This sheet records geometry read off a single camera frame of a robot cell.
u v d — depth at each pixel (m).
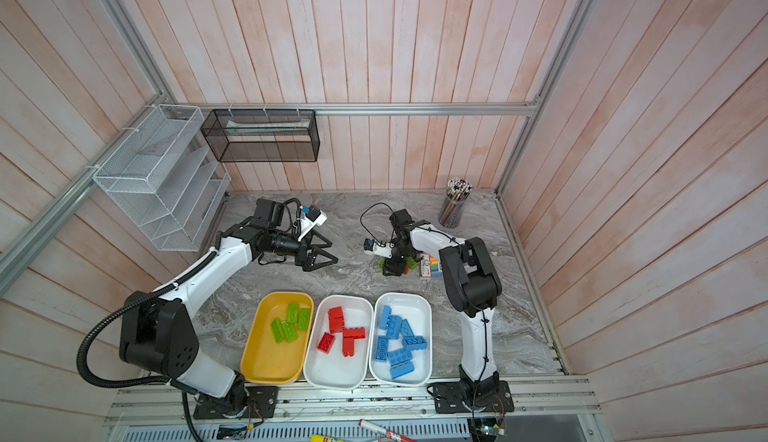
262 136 1.04
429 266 0.98
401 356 0.79
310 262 0.70
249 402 0.72
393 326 0.83
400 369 0.76
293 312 0.88
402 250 0.85
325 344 0.82
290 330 0.84
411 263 0.98
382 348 0.80
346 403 0.75
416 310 0.88
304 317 0.86
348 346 0.80
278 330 0.83
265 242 0.66
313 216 0.71
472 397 0.65
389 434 0.69
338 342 0.83
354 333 0.83
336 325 0.84
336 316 0.86
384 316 0.86
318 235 0.80
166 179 0.73
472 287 0.54
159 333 0.43
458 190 0.97
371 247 0.88
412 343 0.80
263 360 0.79
